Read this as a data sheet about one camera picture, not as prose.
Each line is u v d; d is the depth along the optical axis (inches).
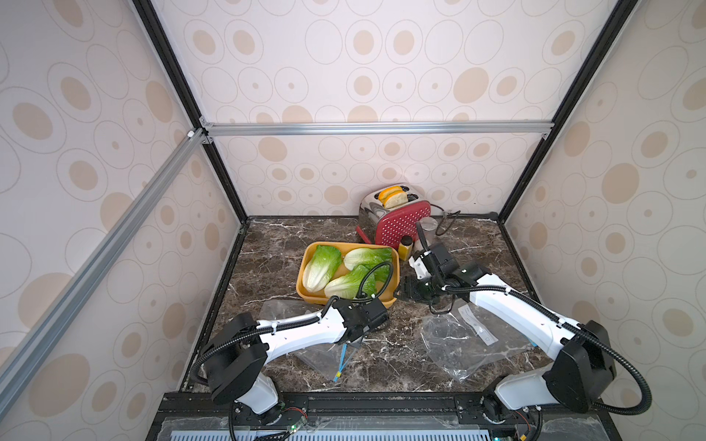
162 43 28.5
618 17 27.0
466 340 33.5
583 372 16.0
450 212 46.9
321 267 37.2
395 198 39.1
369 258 37.8
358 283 29.9
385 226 38.2
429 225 38.3
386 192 39.4
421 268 26.4
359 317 23.3
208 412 29.5
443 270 24.4
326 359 32.1
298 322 19.5
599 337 16.6
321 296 36.1
